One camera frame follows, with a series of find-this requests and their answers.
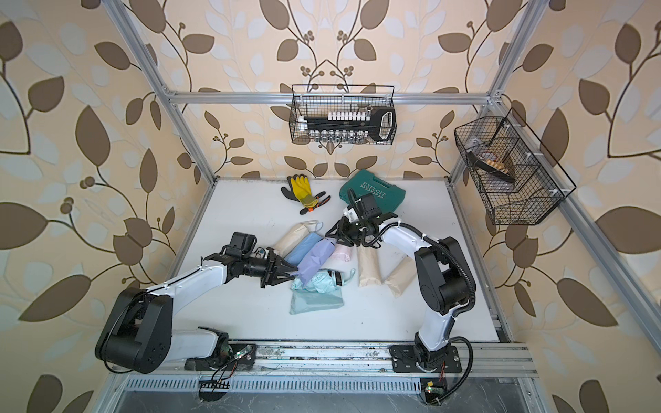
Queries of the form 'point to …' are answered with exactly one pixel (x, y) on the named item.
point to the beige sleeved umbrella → (294, 236)
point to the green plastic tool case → (391, 197)
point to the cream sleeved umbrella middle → (368, 266)
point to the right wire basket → (518, 181)
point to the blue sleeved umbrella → (301, 248)
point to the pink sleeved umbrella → (343, 252)
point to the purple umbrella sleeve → (321, 253)
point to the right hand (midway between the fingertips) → (329, 236)
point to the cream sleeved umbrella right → (403, 274)
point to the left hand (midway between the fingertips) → (292, 268)
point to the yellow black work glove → (299, 190)
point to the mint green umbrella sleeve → (308, 300)
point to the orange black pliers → (305, 210)
